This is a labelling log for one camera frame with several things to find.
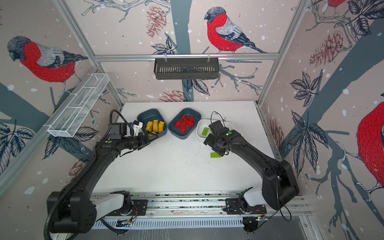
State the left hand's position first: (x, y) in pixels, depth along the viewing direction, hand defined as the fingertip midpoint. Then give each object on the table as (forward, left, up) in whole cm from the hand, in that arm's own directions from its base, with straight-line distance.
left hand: (153, 139), depth 79 cm
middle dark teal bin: (+28, -10, -16) cm, 33 cm away
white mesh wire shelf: (+13, +40, +12) cm, 44 cm away
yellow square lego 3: (+19, +2, -16) cm, 25 cm away
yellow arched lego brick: (+24, +6, -17) cm, 30 cm away
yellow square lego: (+17, +9, -15) cm, 25 cm away
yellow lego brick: (+21, +10, -15) cm, 28 cm away
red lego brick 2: (+21, -11, -16) cm, 28 cm away
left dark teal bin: (+32, +11, -17) cm, 37 cm away
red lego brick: (+28, -21, -17) cm, 39 cm away
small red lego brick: (+28, -15, -17) cm, 35 cm away
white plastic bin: (+19, -28, -17) cm, 38 cm away
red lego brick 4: (+18, -15, -18) cm, 29 cm away
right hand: (-1, -30, -8) cm, 31 cm away
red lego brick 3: (+23, -14, -17) cm, 32 cm away
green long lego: (+17, -30, -18) cm, 39 cm away
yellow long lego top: (+22, +1, -14) cm, 26 cm away
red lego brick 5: (+22, -19, -16) cm, 33 cm away
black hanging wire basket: (+54, -5, +9) cm, 55 cm away
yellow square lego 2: (+19, +5, -16) cm, 25 cm away
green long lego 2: (-1, -35, -18) cm, 40 cm away
